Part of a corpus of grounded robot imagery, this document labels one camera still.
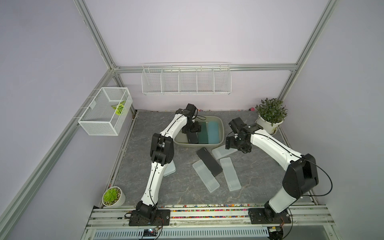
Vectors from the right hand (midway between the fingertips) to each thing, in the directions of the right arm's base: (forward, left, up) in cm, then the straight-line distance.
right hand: (233, 146), depth 87 cm
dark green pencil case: (+16, +17, -12) cm, 26 cm away
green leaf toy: (+14, +64, +18) cm, 68 cm away
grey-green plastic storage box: (+11, +32, -9) cm, 35 cm away
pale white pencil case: (-10, +38, -9) cm, 40 cm away
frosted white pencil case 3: (+2, +5, -10) cm, 12 cm away
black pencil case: (+13, +24, -9) cm, 29 cm away
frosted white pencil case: (-13, +16, -11) cm, 24 cm away
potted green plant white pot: (+20, -26, +8) cm, 34 cm away
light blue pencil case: (+18, +10, -11) cm, 23 cm away
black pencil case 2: (0, +16, -12) cm, 20 cm away
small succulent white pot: (-26, +62, -2) cm, 67 cm away
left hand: (+16, +22, -6) cm, 28 cm away
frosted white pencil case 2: (-12, +2, -11) cm, 17 cm away
